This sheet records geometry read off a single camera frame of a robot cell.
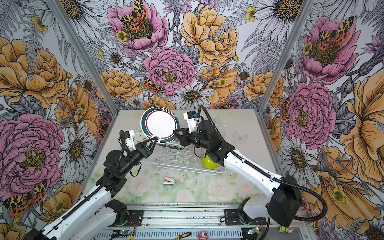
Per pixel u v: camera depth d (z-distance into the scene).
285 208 0.39
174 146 0.97
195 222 0.74
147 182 0.87
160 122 0.68
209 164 0.87
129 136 0.64
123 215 0.66
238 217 0.67
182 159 0.94
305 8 0.72
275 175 0.44
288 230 0.69
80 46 0.85
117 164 0.54
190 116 0.63
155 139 0.70
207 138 0.56
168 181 0.85
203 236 0.65
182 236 0.69
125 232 0.71
